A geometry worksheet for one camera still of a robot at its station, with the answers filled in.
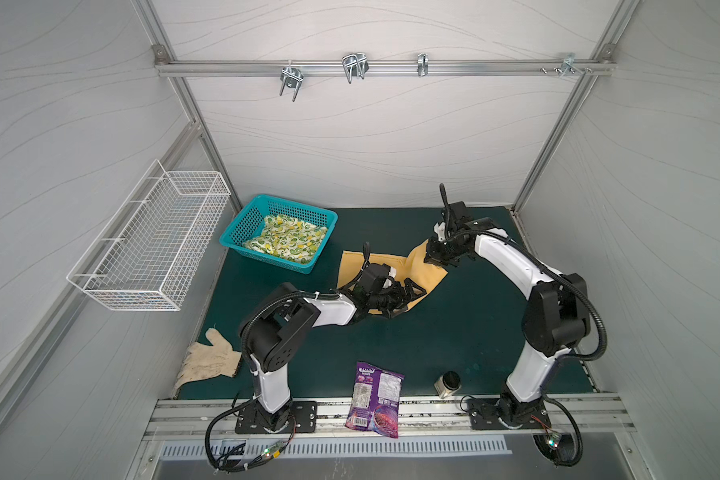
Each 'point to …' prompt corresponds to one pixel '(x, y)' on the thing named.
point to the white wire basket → (147, 250)
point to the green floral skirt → (288, 239)
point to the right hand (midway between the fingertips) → (429, 252)
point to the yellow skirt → (413, 267)
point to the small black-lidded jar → (448, 384)
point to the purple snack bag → (374, 404)
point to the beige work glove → (205, 360)
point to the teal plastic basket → (248, 224)
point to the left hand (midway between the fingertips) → (424, 297)
